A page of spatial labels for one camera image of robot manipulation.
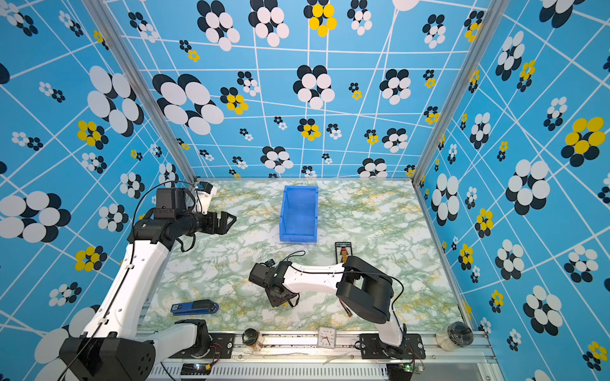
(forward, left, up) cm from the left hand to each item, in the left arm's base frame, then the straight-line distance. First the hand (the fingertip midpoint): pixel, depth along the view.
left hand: (225, 213), depth 76 cm
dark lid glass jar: (-33, -12, -15) cm, 38 cm away
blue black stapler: (-23, +11, -22) cm, 34 cm away
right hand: (-18, -18, -26) cm, 36 cm away
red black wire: (-23, -41, -25) cm, 53 cm away
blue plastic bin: (+17, -22, -25) cm, 37 cm away
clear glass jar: (-32, -69, -15) cm, 77 cm away
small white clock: (-31, -33, -23) cm, 51 cm away
